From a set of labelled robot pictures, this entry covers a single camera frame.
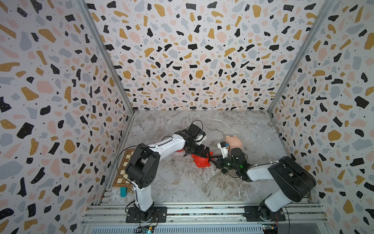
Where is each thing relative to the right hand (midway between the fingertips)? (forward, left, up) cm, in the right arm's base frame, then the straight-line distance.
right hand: (210, 159), depth 87 cm
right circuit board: (-33, -28, -9) cm, 44 cm away
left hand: (+3, +3, +1) cm, 5 cm away
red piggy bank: (+7, +20, -3) cm, 22 cm away
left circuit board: (-35, +33, -6) cm, 48 cm away
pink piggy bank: (+12, -15, +1) cm, 19 cm away
